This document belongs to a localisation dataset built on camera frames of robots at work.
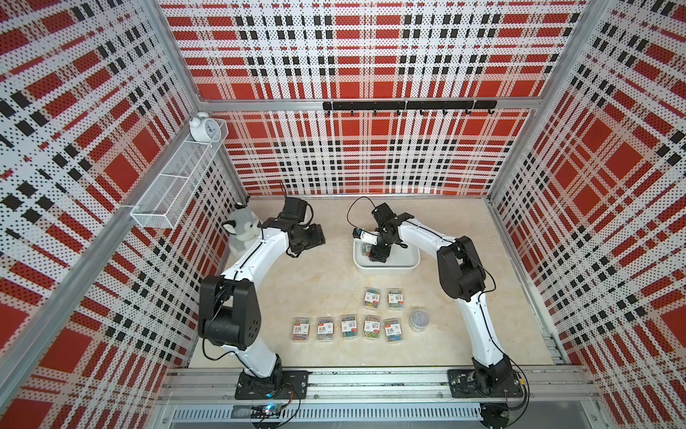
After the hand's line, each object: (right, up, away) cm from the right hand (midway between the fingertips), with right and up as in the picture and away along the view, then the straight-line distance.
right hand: (380, 245), depth 103 cm
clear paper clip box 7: (-4, -17, -14) cm, 22 cm away
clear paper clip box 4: (-19, -24, -21) cm, 37 cm away
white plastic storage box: (+6, -5, -9) cm, 12 cm away
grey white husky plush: (-47, +7, -17) cm, 50 cm away
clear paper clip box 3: (-11, -24, -20) cm, 33 cm away
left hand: (-21, +3, -13) cm, 25 cm away
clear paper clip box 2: (-4, -24, -20) cm, 32 cm away
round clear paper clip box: (+11, -22, -19) cm, 31 cm away
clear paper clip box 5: (-26, -24, -21) cm, 41 cm away
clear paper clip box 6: (+4, -17, -14) cm, 22 cm away
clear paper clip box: (+2, -25, -21) cm, 32 cm away
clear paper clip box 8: (-6, -2, -2) cm, 6 cm away
